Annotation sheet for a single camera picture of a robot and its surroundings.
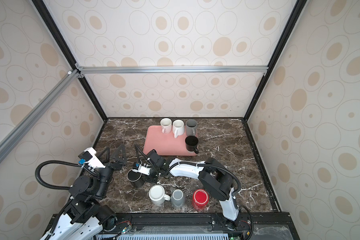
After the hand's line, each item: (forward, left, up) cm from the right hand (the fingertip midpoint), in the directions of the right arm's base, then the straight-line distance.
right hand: (145, 176), depth 84 cm
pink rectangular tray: (+24, -9, -3) cm, 26 cm away
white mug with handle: (+34, -18, +3) cm, 38 cm away
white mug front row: (-10, -8, +1) cm, 13 cm away
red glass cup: (-13, -30, +2) cm, 33 cm away
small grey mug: (-13, -19, +3) cm, 23 cm away
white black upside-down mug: (+20, -27, +2) cm, 34 cm away
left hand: (+1, +4, +29) cm, 29 cm away
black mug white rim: (-3, +4, +5) cm, 7 cm away
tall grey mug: (+32, -27, +5) cm, 42 cm away
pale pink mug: (+38, -9, +2) cm, 39 cm away
